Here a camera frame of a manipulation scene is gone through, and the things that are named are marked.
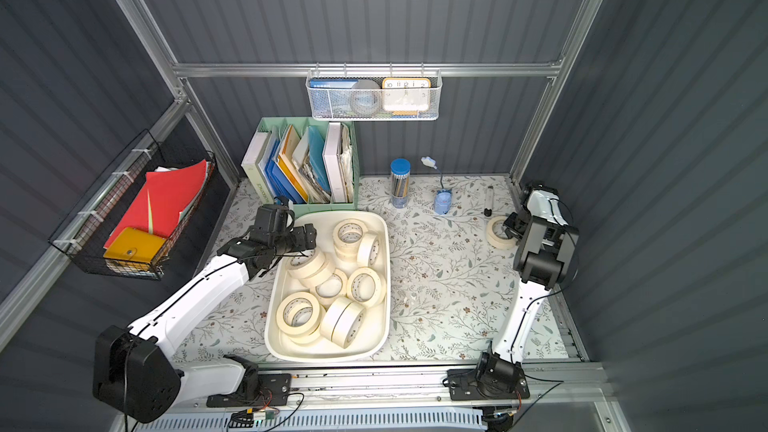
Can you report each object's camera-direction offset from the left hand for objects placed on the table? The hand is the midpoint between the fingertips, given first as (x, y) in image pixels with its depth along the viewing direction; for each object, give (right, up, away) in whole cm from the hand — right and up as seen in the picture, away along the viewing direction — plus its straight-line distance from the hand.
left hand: (298, 231), depth 83 cm
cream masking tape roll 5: (+8, -18, +7) cm, 21 cm away
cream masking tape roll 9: (+4, -29, -5) cm, 29 cm away
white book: (-17, +20, +6) cm, 26 cm away
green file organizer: (-17, +36, +21) cm, 45 cm away
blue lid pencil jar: (+29, +19, +14) cm, 38 cm away
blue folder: (-11, +16, +12) cm, 23 cm away
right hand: (+71, -4, +16) cm, 73 cm away
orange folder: (-7, +21, +13) cm, 25 cm away
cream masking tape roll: (+61, -5, +15) cm, 63 cm away
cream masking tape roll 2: (+12, -3, +16) cm, 20 cm away
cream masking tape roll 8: (+14, -22, -10) cm, 27 cm away
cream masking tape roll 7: (0, -23, 0) cm, 23 cm away
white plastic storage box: (+22, -30, -2) cm, 37 cm away
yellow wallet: (-30, -1, -19) cm, 35 cm away
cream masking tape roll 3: (+19, -6, +4) cm, 21 cm away
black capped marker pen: (+62, +6, +25) cm, 67 cm away
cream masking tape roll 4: (+2, -12, +2) cm, 12 cm away
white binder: (+8, +20, +10) cm, 24 cm away
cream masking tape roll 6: (+19, -18, +8) cm, 27 cm away
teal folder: (+1, +31, +17) cm, 35 cm away
